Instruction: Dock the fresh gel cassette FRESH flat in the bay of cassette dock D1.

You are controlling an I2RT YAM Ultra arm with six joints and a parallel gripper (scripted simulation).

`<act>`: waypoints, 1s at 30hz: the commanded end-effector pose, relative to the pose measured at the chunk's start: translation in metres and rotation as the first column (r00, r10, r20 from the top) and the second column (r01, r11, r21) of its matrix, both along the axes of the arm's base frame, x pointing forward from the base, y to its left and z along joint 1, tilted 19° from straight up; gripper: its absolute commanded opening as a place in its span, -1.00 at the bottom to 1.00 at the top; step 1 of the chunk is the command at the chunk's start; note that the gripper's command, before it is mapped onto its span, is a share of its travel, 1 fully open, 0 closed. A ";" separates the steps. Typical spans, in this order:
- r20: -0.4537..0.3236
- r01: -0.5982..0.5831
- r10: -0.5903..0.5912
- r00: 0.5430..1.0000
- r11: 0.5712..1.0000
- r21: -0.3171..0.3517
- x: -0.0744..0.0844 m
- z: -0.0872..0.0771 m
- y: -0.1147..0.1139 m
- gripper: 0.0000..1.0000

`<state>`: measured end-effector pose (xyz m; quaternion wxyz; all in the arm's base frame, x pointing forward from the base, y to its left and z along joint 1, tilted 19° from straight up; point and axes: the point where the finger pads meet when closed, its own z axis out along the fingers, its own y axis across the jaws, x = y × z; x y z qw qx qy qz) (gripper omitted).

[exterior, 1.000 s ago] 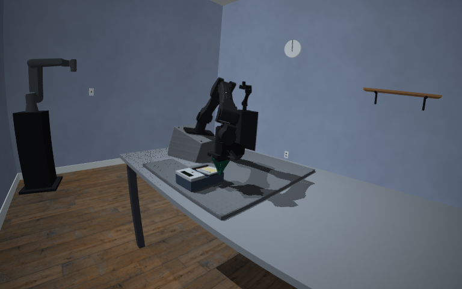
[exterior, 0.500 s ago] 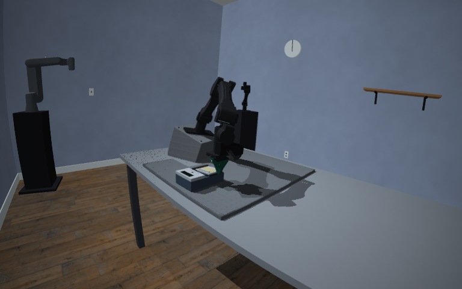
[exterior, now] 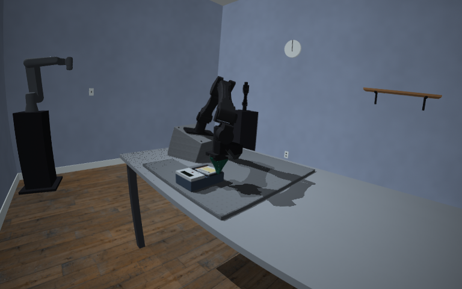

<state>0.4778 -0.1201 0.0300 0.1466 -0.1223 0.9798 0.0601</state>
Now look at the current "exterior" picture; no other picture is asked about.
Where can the dark blue dock with white console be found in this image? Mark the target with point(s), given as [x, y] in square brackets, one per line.
[192, 180]

